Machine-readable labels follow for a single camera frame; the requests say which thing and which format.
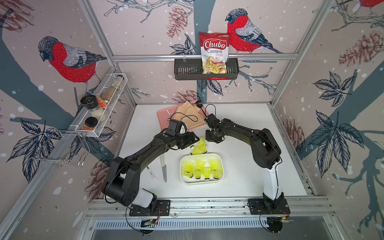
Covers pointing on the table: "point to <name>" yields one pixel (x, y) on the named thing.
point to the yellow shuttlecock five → (197, 172)
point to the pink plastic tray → (166, 114)
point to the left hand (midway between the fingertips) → (198, 138)
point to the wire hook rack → (80, 152)
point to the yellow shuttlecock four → (200, 164)
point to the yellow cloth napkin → (188, 113)
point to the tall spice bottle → (110, 93)
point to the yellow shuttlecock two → (216, 168)
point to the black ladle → (199, 105)
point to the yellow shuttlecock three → (207, 172)
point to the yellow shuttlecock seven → (201, 144)
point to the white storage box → (187, 180)
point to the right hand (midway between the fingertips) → (207, 138)
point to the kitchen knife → (164, 167)
